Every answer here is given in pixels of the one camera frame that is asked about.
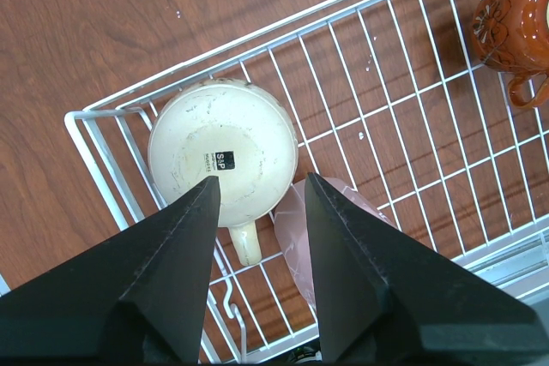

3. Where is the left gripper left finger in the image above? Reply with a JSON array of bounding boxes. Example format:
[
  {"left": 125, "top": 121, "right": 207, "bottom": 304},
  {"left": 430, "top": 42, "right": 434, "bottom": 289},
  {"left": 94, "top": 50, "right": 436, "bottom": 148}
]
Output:
[{"left": 1, "top": 177, "right": 220, "bottom": 365}]

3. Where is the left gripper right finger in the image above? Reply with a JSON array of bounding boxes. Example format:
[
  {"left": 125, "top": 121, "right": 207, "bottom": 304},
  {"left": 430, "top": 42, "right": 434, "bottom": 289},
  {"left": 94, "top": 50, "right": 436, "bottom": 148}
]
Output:
[{"left": 305, "top": 173, "right": 548, "bottom": 365}]

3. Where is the pink faceted mug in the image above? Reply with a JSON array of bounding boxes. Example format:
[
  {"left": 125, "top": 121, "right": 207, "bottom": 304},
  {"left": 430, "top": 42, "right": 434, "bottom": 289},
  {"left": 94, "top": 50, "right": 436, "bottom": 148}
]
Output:
[{"left": 274, "top": 177, "right": 397, "bottom": 314}]

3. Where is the beige round mug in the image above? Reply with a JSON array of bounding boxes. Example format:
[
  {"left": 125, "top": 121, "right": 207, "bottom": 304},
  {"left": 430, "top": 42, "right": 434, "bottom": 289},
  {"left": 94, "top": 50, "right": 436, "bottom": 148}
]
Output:
[{"left": 148, "top": 78, "right": 299, "bottom": 266}]

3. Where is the brown glazed mug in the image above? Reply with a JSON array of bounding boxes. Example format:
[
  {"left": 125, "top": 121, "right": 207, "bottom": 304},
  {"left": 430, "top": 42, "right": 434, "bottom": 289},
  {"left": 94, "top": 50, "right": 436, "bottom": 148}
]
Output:
[{"left": 471, "top": 0, "right": 548, "bottom": 109}]

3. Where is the aluminium front rail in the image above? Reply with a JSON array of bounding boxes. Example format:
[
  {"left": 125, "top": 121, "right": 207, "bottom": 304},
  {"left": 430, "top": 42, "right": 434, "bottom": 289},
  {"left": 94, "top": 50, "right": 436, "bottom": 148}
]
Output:
[{"left": 468, "top": 231, "right": 548, "bottom": 300}]

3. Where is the white wire dish rack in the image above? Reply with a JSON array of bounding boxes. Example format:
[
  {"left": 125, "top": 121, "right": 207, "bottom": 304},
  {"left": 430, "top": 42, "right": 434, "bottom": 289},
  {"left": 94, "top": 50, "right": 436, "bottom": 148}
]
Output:
[{"left": 63, "top": 0, "right": 549, "bottom": 365}]

